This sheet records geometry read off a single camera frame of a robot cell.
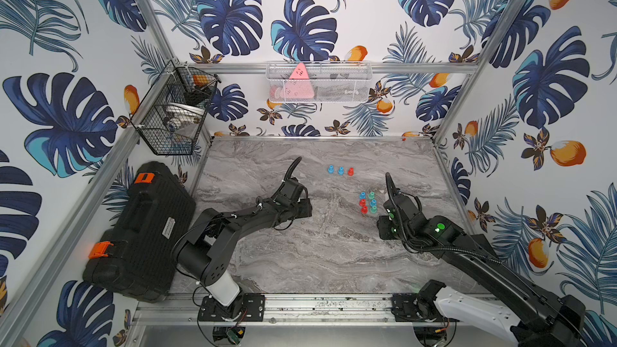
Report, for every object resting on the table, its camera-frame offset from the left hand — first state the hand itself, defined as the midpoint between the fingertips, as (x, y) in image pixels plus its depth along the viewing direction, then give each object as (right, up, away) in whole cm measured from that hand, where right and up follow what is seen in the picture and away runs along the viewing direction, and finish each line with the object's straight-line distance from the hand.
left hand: (307, 204), depth 92 cm
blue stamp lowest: (+10, +13, +15) cm, 23 cm away
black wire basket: (-47, +31, -9) cm, 57 cm away
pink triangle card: (-3, +45, -2) cm, 45 cm away
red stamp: (+19, +12, +15) cm, 27 cm away
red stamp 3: (+23, -3, +3) cm, 23 cm away
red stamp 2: (+22, 0, +5) cm, 23 cm away
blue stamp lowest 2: (+15, +12, +15) cm, 24 cm away
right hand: (+25, -3, -14) cm, 28 cm away
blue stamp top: (+22, +3, +6) cm, 23 cm away
